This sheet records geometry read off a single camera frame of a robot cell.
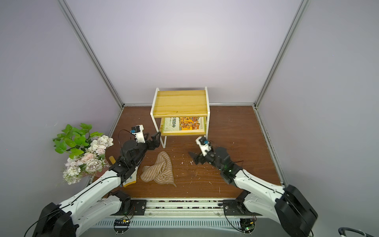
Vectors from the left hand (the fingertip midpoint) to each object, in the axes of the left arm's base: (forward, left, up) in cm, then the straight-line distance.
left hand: (155, 132), depth 79 cm
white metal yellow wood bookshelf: (+4, -15, +11) cm, 19 cm away
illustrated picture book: (+9, -19, -4) cm, 22 cm away
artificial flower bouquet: (-15, +26, +7) cm, 31 cm away
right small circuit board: (-39, -48, -24) cm, 66 cm away
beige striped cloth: (-15, -2, -19) cm, 24 cm away
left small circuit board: (-40, +15, -25) cm, 50 cm away
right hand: (-5, -23, -3) cm, 23 cm away
